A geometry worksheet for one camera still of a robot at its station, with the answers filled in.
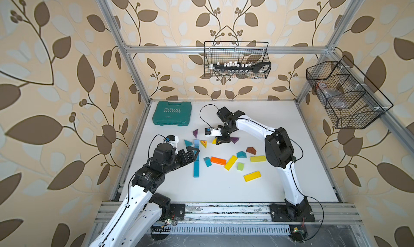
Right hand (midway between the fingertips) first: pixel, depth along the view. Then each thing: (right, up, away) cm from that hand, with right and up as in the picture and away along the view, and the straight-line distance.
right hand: (218, 138), depth 97 cm
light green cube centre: (+12, -15, -8) cm, 21 cm away
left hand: (-12, -4, -23) cm, 26 cm away
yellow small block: (-2, -1, -6) cm, 6 cm away
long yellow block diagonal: (+7, -13, -6) cm, 16 cm away
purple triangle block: (-14, +3, +5) cm, 15 cm away
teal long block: (-12, -16, -8) cm, 22 cm away
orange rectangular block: (0, -12, -6) cm, 13 cm away
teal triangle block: (-19, -3, 0) cm, 19 cm away
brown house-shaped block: (+19, -6, -3) cm, 21 cm away
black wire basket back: (+12, +48, +1) cm, 49 cm away
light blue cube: (-13, -3, +2) cm, 14 cm away
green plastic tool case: (-31, +15, +12) cm, 36 cm away
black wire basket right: (+61, +20, -24) cm, 68 cm away
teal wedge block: (-6, -12, -6) cm, 15 cm away
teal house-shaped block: (+13, -9, -3) cm, 16 cm away
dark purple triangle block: (+10, -1, +2) cm, 10 cm away
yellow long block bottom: (+18, -19, -11) cm, 29 cm away
